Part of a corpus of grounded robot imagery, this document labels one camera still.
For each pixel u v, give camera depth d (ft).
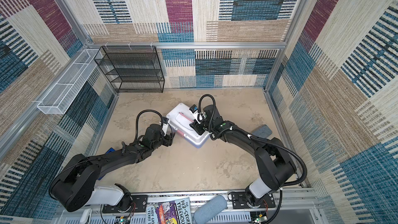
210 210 2.25
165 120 2.54
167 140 2.58
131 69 3.61
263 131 3.08
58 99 2.32
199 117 2.46
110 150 2.79
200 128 2.49
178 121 2.90
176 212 2.29
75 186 1.39
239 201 2.39
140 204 2.48
